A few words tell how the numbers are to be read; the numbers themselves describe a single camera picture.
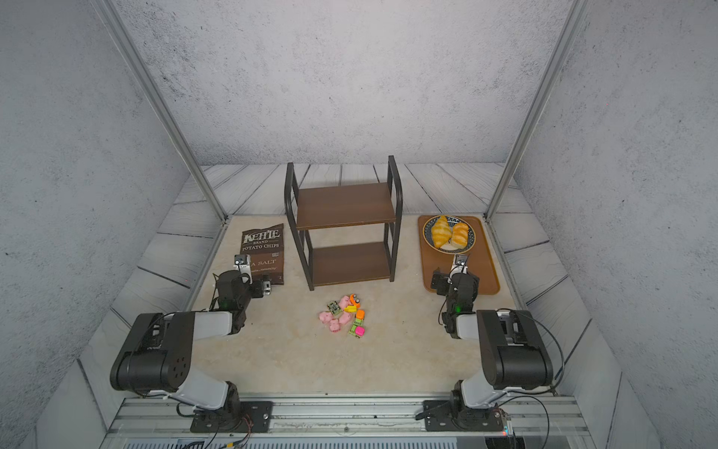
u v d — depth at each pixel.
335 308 0.91
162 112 0.89
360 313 0.91
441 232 1.08
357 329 0.87
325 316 0.90
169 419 0.75
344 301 0.93
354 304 0.93
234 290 0.73
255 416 0.73
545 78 0.81
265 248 1.09
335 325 0.87
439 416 0.72
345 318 0.90
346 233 1.15
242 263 0.82
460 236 1.08
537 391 0.46
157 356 0.45
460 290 0.71
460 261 0.80
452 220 1.15
